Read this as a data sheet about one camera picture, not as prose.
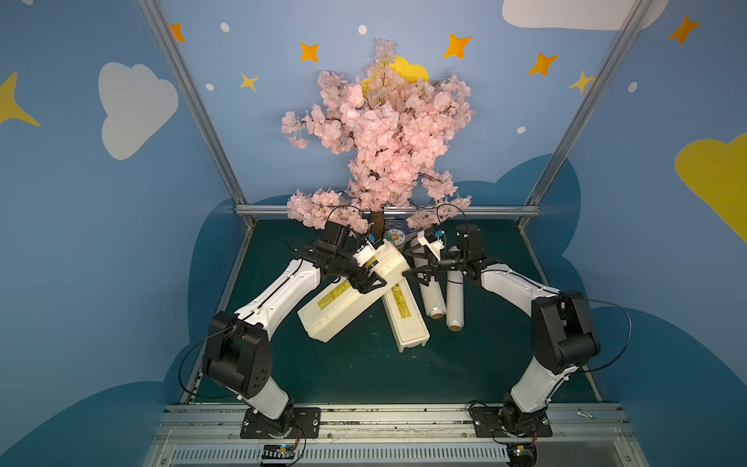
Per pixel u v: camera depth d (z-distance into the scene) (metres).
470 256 0.73
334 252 0.66
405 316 0.85
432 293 0.96
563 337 0.48
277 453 0.73
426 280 0.77
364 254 0.74
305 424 0.74
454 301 0.95
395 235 1.07
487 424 0.74
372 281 0.74
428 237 0.75
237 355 0.43
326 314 0.78
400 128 0.73
